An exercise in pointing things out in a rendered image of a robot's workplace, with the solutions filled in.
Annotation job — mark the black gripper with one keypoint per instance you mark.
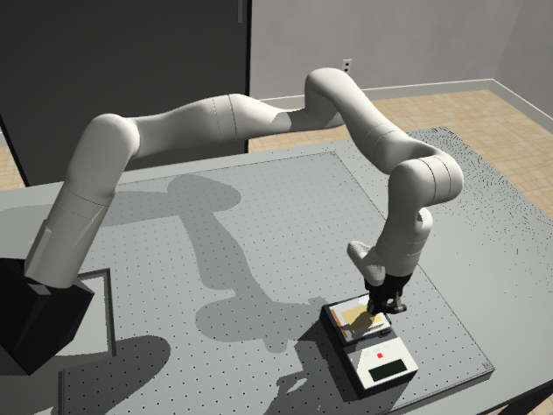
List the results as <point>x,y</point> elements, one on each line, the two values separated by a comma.
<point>392,290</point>

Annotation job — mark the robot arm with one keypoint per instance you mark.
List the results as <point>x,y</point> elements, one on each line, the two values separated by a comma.
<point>109,143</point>

